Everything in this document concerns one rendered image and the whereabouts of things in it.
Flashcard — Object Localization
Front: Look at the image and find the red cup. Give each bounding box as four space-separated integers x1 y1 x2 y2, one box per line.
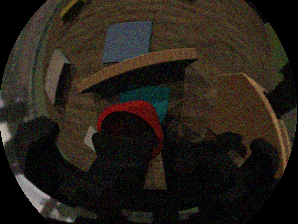
97 100 165 161

